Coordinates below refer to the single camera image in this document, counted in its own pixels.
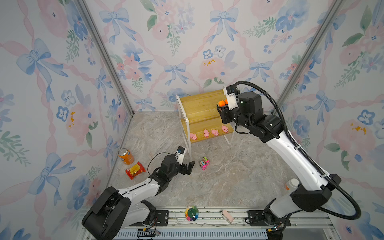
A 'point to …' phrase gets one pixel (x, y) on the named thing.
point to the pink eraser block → (226, 215)
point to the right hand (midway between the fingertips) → (220, 105)
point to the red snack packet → (135, 169)
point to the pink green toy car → (206, 160)
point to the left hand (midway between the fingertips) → (188, 157)
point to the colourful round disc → (191, 213)
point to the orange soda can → (125, 155)
